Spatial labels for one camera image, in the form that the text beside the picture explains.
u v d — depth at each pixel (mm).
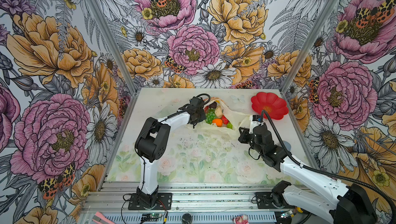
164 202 735
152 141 527
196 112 827
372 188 406
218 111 1022
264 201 739
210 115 1020
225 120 987
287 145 919
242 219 675
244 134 726
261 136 608
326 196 448
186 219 617
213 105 999
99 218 690
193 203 758
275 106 1127
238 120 889
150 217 713
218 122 987
